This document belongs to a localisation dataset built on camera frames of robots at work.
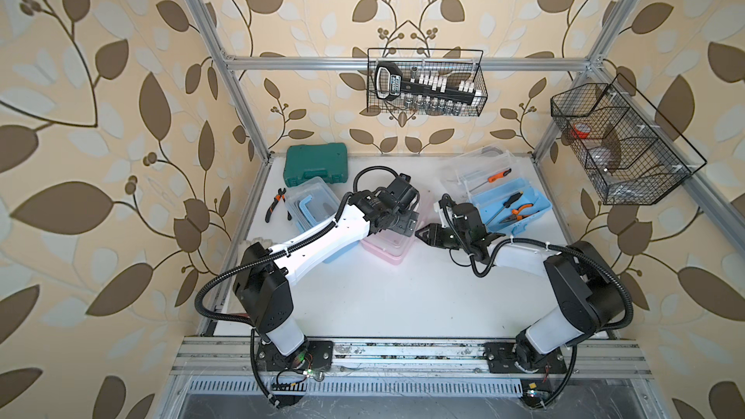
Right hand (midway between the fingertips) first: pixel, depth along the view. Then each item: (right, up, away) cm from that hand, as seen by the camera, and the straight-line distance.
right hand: (419, 234), depth 90 cm
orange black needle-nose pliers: (+35, +4, +10) cm, 37 cm away
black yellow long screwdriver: (+34, +8, +14) cm, 37 cm away
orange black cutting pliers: (-50, +10, +15) cm, 54 cm away
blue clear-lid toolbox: (-34, +9, 0) cm, 35 cm away
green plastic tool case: (-42, +25, +26) cm, 55 cm away
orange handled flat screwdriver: (+28, +18, +11) cm, 35 cm away
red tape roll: (+44, +31, -10) cm, 55 cm away
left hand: (-8, +8, -9) cm, 15 cm away
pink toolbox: (-8, -3, -8) cm, 11 cm away
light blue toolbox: (+31, +14, +12) cm, 36 cm away
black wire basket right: (+52, +23, -18) cm, 59 cm away
